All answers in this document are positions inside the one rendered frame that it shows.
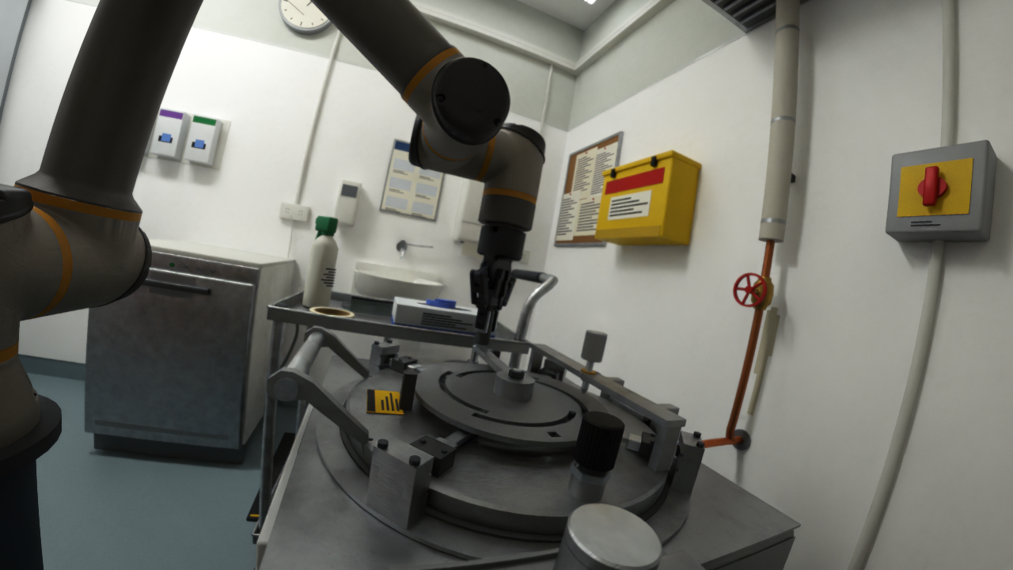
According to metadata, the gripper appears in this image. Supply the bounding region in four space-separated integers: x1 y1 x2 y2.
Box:
470 223 528 343

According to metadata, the black ribbed vent knob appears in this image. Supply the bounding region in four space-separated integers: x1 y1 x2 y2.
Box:
575 411 626 478

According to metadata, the grey round sterilizer lid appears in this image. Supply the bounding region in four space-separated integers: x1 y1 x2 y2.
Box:
316 360 691 542

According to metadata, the grey steel sterilizer body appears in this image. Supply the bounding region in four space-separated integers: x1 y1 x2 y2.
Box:
255 339 801 570

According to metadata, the ceiling vent grille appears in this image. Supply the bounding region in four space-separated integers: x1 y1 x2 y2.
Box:
703 0 781 32

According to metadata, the white blue box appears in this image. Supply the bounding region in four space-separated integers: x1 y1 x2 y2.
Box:
392 296 480 333

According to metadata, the small grey cylinder weight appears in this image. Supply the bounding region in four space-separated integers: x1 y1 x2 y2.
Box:
581 330 609 373

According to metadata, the steel trolley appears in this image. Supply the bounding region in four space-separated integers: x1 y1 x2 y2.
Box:
252 269 560 542

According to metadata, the brown notice board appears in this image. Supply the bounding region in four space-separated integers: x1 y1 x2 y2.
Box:
553 131 624 249

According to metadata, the white soap dispenser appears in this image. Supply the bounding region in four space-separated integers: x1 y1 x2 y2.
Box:
336 180 363 227

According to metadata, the white bottle green cap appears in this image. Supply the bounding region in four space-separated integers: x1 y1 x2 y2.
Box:
302 216 340 310

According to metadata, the grey clamp block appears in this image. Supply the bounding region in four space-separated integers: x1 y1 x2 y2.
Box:
366 439 434 530

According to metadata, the red valve wheel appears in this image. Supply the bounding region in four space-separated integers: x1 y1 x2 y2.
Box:
732 272 771 309

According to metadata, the orange pipe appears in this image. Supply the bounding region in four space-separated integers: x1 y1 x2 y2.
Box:
702 241 777 450

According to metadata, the large grey cylinder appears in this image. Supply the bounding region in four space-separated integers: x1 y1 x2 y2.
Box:
556 503 663 570

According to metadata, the steel cabinet machine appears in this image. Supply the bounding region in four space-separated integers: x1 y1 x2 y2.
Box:
85 241 298 465

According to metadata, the white dispenser green top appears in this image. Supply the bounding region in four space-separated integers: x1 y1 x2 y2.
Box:
184 116 224 168

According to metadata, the white insulated pipe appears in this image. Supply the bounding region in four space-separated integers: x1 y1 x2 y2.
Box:
757 0 802 243

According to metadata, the white dispenser purple top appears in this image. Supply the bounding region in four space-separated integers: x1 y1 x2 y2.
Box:
149 108 192 162

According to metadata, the white wall sink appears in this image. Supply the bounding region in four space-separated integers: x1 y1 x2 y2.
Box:
352 260 445 301

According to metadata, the blue framed wall poster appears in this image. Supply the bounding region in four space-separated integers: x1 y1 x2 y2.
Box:
379 139 446 222

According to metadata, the grey parking rail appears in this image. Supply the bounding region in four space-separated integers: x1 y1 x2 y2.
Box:
529 343 687 473

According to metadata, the yellow wall box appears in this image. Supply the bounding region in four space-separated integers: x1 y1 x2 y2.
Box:
594 150 703 247

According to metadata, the round wall clock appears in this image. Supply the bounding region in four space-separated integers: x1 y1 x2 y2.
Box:
278 0 333 35

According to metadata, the white wall conduit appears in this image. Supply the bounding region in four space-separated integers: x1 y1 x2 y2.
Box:
845 0 960 570

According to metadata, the grey switch box red knob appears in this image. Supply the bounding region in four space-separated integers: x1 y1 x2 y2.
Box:
884 140 998 243

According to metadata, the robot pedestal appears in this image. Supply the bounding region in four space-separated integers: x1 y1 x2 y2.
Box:
0 395 63 570

